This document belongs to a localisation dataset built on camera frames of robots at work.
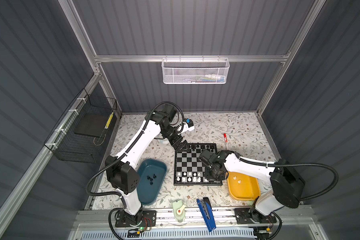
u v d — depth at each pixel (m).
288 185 0.44
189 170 0.89
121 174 0.44
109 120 0.80
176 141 0.66
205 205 0.75
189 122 0.69
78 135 0.72
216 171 0.68
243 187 0.83
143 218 0.73
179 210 0.69
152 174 0.87
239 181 0.84
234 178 0.85
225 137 1.05
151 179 0.87
